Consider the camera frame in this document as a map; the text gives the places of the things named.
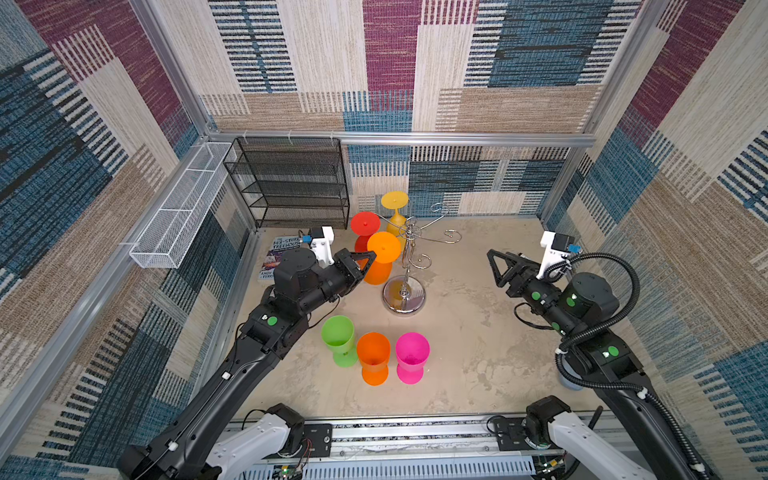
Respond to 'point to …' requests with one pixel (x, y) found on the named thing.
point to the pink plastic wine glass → (412, 352)
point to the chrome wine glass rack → (405, 294)
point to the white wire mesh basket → (166, 236)
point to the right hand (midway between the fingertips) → (497, 259)
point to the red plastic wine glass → (364, 225)
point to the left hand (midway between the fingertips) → (378, 254)
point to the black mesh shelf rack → (291, 182)
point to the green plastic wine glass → (338, 332)
